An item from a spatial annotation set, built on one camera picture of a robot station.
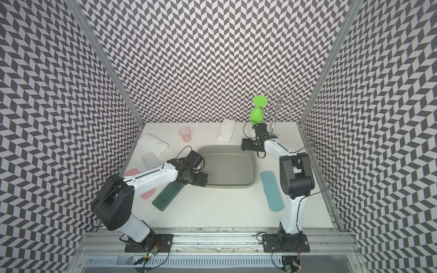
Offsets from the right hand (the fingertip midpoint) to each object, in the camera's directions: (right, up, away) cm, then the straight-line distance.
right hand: (249, 147), depth 99 cm
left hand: (-28, -18, -11) cm, 35 cm away
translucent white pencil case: (-60, -8, +3) cm, 61 cm away
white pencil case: (-14, +10, +14) cm, 22 cm away
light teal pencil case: (+10, -23, -13) cm, 29 cm away
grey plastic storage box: (-12, -12, +2) cm, 17 cm away
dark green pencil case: (-43, -23, -15) cm, 51 cm away
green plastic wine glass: (+2, +18, -12) cm, 22 cm away
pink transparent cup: (-39, +9, +6) cm, 41 cm away
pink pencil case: (-67, -14, -4) cm, 68 cm away
